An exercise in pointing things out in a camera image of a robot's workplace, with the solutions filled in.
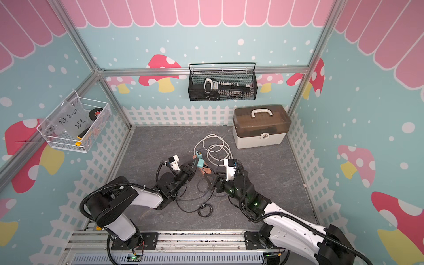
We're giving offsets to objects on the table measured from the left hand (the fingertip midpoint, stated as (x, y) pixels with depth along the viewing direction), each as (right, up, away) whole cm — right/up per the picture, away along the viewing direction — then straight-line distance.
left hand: (201, 162), depth 82 cm
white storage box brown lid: (+33, +20, +11) cm, 40 cm away
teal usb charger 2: (-2, +2, +14) cm, 15 cm away
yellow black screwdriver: (-48, -30, -5) cm, 57 cm away
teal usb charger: (0, 0, -1) cm, 1 cm away
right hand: (+4, -4, -9) cm, 11 cm away
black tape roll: (-52, +25, -2) cm, 57 cm away
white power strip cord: (+9, +5, +24) cm, 26 cm away
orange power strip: (+1, -6, +12) cm, 14 cm away
